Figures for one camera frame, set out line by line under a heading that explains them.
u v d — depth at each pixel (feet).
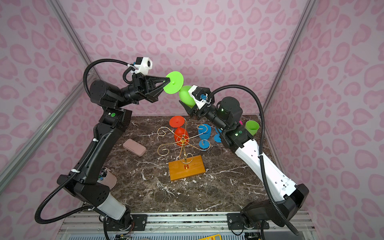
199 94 1.46
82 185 1.31
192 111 1.70
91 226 2.39
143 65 1.60
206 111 1.67
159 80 1.57
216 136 3.58
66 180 1.36
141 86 1.47
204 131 2.27
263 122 1.46
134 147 3.23
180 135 2.27
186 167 2.96
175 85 1.52
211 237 2.23
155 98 1.60
